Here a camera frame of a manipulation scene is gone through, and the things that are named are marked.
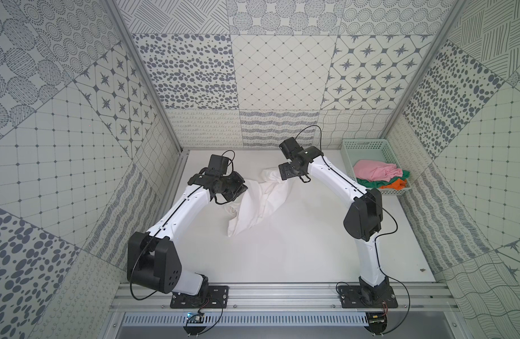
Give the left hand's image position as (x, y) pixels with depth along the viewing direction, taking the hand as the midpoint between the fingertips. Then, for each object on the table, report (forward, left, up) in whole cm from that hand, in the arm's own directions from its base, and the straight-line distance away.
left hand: (244, 180), depth 84 cm
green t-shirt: (+6, -59, -9) cm, 60 cm away
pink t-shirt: (+15, -62, -11) cm, 65 cm away
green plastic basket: (+36, -61, -17) cm, 72 cm away
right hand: (+8, -22, -4) cm, 24 cm away
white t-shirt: (0, -5, -15) cm, 16 cm away
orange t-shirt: (+6, -68, -9) cm, 69 cm away
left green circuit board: (-44, +15, -21) cm, 51 cm away
